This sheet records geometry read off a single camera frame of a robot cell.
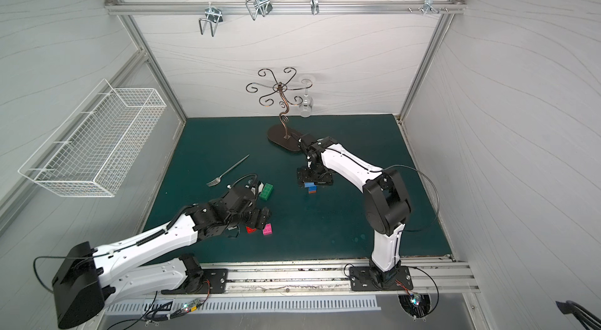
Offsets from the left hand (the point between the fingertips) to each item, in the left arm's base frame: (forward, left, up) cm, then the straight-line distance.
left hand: (262, 211), depth 80 cm
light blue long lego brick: (+9, -17, +4) cm, 19 cm away
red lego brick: (-8, +2, +5) cm, 9 cm away
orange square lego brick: (+11, -18, -7) cm, 22 cm away
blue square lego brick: (+11, -18, -4) cm, 21 cm away
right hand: (+12, -17, -1) cm, 21 cm away
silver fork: (+16, +23, -8) cm, 29 cm away
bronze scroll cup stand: (+39, +1, +22) cm, 45 cm away
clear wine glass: (+45, -14, +12) cm, 49 cm away
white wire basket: (+8, +49, +23) cm, 54 cm away
